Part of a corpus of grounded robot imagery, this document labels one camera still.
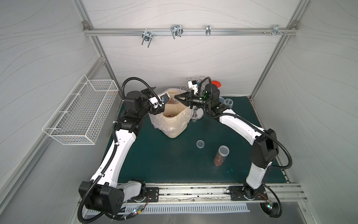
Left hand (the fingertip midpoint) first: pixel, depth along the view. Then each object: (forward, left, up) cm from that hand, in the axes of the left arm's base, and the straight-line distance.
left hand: (154, 92), depth 70 cm
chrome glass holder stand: (-10, -23, -4) cm, 25 cm away
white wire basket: (-12, +37, -7) cm, 39 cm away
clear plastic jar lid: (-10, -27, -38) cm, 48 cm away
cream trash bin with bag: (-8, -10, -13) cm, 18 cm away
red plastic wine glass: (+21, -37, -10) cm, 44 cm away
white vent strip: (-45, -17, -39) cm, 62 cm away
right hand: (-2, -10, -1) cm, 10 cm away
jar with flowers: (-22, -37, -21) cm, 48 cm away
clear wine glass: (+21, -50, -30) cm, 62 cm away
